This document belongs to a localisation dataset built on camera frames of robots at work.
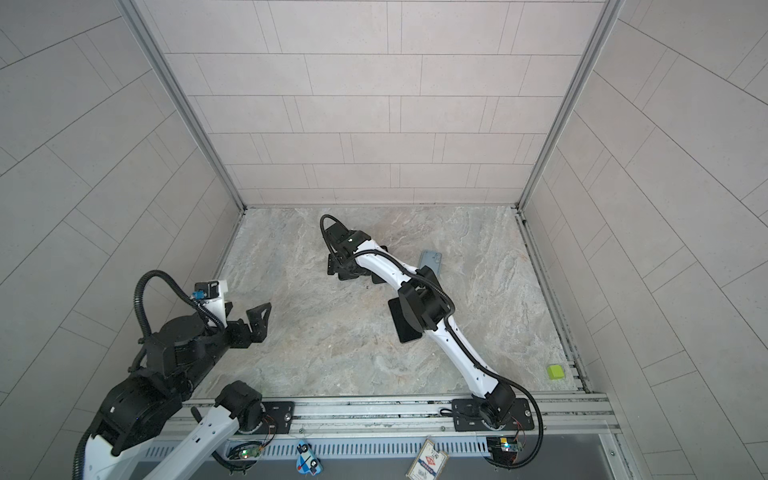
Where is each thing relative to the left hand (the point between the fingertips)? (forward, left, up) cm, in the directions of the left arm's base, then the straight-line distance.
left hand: (261, 303), depth 65 cm
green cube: (-8, -71, -22) cm, 75 cm away
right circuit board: (-24, -55, -24) cm, 64 cm away
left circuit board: (-25, +2, -20) cm, 33 cm away
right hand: (+24, -11, -26) cm, 37 cm away
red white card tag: (-27, -37, -22) cm, 51 cm away
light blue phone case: (+28, -42, -25) cm, 56 cm away
